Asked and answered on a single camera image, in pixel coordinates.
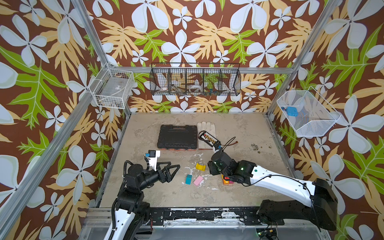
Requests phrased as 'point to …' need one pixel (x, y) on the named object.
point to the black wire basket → (195, 79)
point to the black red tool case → (177, 137)
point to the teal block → (188, 179)
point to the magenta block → (231, 182)
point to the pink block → (198, 180)
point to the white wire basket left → (112, 88)
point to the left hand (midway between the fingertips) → (174, 164)
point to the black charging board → (210, 140)
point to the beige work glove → (209, 127)
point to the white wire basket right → (308, 113)
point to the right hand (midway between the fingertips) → (209, 164)
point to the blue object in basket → (292, 111)
